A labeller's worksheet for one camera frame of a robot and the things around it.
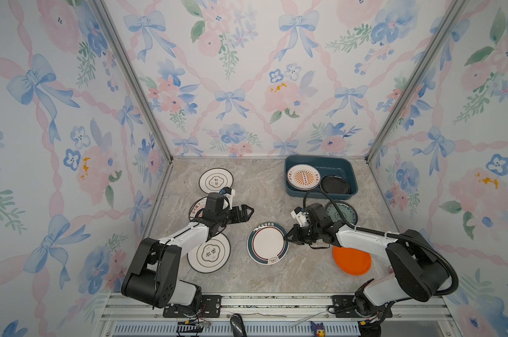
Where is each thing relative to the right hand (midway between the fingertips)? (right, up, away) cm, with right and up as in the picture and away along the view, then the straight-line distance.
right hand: (285, 237), depth 86 cm
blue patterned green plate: (+31, +9, +12) cm, 34 cm away
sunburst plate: (+13, +25, +24) cm, 37 cm away
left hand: (-16, +11, +3) cm, 19 cm away
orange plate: (+27, -9, -3) cm, 28 cm away
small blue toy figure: (+9, -25, -18) cm, 32 cm away
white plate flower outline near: (-30, -7, 0) cm, 31 cm away
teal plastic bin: (+27, +32, +30) cm, 51 cm away
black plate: (+28, +21, +21) cm, 41 cm away
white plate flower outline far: (-34, +24, +24) cm, 47 cm away
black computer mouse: (-18, -22, -20) cm, 35 cm away
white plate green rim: (-8, -3, +2) cm, 9 cm away
